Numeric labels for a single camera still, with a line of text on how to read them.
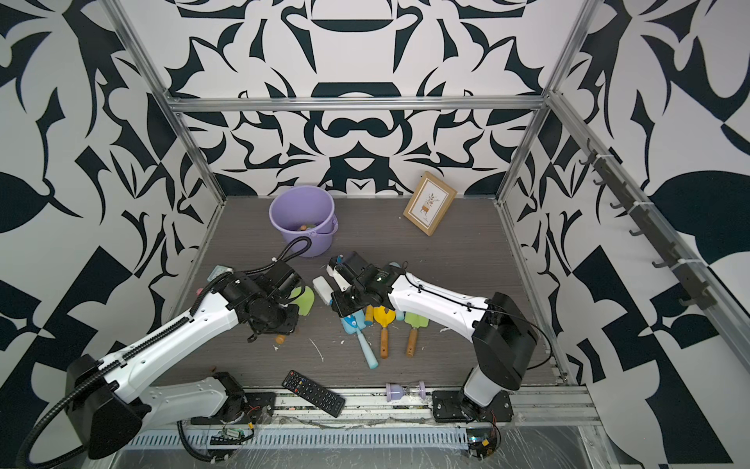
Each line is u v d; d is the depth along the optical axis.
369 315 0.88
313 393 0.76
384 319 0.89
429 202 1.08
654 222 0.55
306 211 1.02
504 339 0.43
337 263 0.74
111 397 0.38
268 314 0.64
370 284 0.59
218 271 0.97
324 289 0.82
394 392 0.74
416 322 0.88
